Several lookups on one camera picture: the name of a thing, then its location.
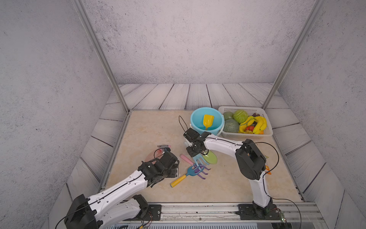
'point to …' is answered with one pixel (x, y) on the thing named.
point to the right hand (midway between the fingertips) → (192, 151)
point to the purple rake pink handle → (196, 170)
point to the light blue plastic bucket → (197, 120)
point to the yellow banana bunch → (261, 124)
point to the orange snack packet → (267, 169)
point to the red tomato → (250, 128)
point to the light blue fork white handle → (199, 157)
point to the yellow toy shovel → (208, 120)
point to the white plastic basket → (268, 132)
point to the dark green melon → (231, 125)
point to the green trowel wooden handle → (211, 159)
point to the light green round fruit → (228, 115)
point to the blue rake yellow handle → (193, 170)
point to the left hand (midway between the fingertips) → (176, 170)
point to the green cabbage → (240, 116)
